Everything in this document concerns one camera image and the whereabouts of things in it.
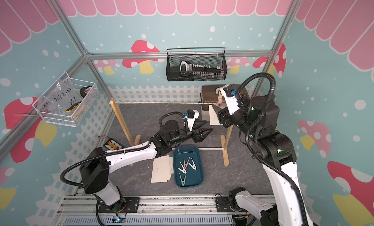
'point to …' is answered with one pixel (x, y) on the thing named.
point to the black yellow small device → (111, 144)
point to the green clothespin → (182, 180)
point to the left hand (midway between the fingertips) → (210, 127)
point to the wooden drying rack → (225, 138)
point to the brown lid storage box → (208, 94)
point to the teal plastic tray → (187, 166)
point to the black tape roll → (84, 90)
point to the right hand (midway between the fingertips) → (221, 101)
